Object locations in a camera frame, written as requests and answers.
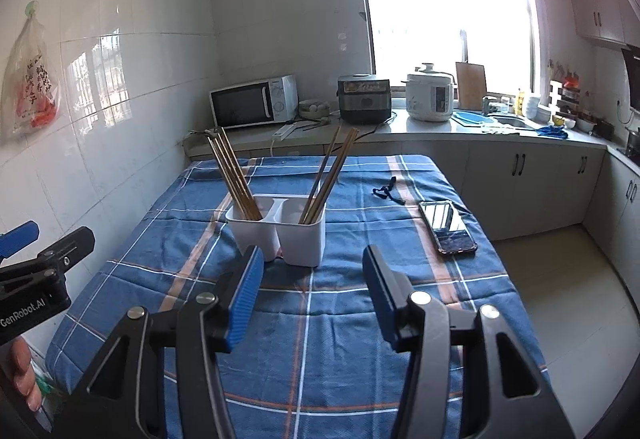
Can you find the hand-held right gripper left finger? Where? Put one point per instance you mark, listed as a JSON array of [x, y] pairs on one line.
[[245, 299]]

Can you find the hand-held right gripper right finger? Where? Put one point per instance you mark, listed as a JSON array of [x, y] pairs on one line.
[[385, 309]]

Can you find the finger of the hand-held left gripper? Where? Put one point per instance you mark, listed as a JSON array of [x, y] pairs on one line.
[[20, 236], [70, 249]]

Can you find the white two-compartment utensil holder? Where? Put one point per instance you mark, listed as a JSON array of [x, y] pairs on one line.
[[300, 239]]

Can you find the bunch of wooden chopsticks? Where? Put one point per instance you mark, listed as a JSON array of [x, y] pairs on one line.
[[237, 184]]

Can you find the person's left hand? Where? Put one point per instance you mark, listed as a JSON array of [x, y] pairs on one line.
[[25, 369]]

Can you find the blue plaid tablecloth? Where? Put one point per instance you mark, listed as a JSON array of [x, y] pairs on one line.
[[310, 344]]

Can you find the smartphone in clear case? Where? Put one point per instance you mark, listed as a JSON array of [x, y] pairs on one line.
[[447, 226]]

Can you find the printed plastic bag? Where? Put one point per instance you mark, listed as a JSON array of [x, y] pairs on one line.
[[30, 84]]

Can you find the white power strip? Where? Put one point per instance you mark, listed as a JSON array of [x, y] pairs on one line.
[[284, 130]]

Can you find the white base cabinets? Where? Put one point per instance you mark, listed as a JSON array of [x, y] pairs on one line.
[[525, 184]]

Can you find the white microwave oven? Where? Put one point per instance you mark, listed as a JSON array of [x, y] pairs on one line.
[[240, 104]]

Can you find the bowl of eggs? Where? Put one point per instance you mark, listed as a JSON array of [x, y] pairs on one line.
[[314, 109]]

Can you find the dark rice cooker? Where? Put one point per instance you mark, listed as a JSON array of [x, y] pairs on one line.
[[362, 101]]

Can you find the blue round tray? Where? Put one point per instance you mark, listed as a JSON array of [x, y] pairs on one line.
[[472, 117]]

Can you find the white pressure cooker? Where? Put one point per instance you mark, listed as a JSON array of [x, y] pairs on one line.
[[427, 96]]

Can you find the metal sink faucet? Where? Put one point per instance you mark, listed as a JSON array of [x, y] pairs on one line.
[[490, 105]]

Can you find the wooden cutting board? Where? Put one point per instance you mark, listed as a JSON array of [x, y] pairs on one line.
[[470, 86]]

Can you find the blue dishcloth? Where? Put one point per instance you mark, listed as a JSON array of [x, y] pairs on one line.
[[552, 131]]

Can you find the yellow bottle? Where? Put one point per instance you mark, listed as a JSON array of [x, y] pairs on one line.
[[521, 101]]

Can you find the stack of white bowls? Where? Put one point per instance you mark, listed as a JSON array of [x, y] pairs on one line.
[[535, 106]]

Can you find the seasoning rack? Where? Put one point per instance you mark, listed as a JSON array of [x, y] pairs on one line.
[[565, 94]]

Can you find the kitchen window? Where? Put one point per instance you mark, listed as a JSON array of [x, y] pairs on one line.
[[440, 19]]

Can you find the black range hood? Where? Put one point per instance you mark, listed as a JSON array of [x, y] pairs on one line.
[[634, 79]]

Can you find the green wall hook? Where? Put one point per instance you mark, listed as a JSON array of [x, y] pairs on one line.
[[32, 8]]

